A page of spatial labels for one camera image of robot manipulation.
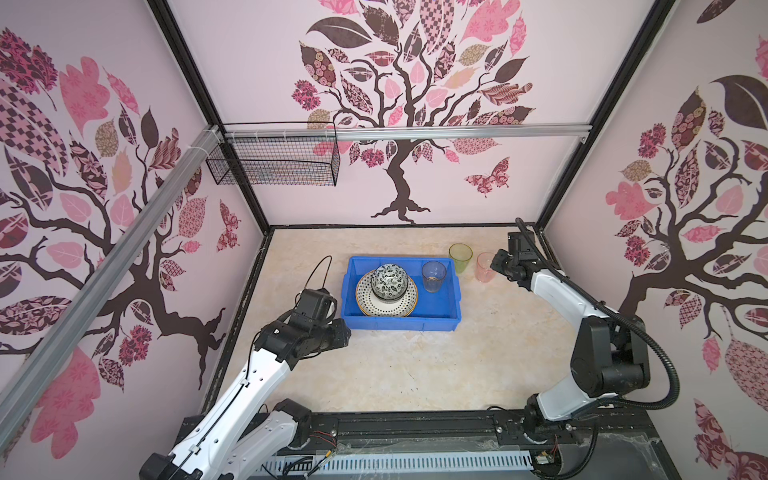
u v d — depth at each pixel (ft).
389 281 3.04
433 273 3.35
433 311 3.17
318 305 1.90
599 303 1.61
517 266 2.25
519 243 2.33
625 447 2.37
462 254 3.43
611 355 1.48
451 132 3.04
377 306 3.03
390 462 2.30
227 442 1.32
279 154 3.11
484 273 3.18
